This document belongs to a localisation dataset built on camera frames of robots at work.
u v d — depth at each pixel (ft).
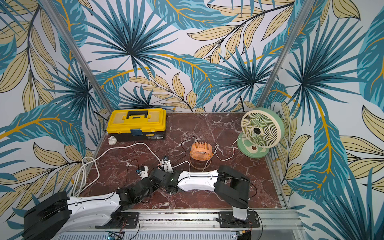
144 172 2.55
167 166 2.38
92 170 2.95
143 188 2.06
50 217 1.36
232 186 1.54
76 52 2.74
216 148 3.22
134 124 2.99
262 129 2.66
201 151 2.80
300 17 2.36
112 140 3.28
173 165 2.57
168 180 2.00
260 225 2.35
